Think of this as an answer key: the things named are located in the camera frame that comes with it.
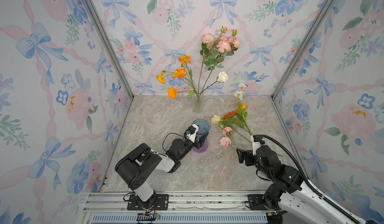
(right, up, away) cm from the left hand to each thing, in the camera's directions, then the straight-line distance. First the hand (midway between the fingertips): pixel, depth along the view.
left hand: (203, 128), depth 81 cm
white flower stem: (+27, +22, +26) cm, 43 cm away
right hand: (+21, -10, -4) cm, 23 cm away
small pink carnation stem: (+16, -3, +14) cm, 22 cm away
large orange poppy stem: (-16, +19, -8) cm, 26 cm away
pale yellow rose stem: (+22, +1, +22) cm, 31 cm away
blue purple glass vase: (0, +1, 0) cm, 1 cm away
